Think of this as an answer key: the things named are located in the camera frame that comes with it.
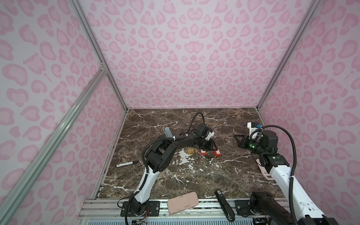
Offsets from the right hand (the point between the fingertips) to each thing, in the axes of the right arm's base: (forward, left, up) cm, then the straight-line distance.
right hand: (235, 135), depth 77 cm
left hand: (+1, +7, -17) cm, 18 cm away
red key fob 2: (-1, +7, -20) cm, 21 cm away
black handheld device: (-32, +6, -18) cm, 37 cm away
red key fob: (-1, +16, -20) cm, 26 cm away
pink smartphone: (-30, +28, -20) cm, 46 cm away
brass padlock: (0, +24, -20) cm, 32 cm away
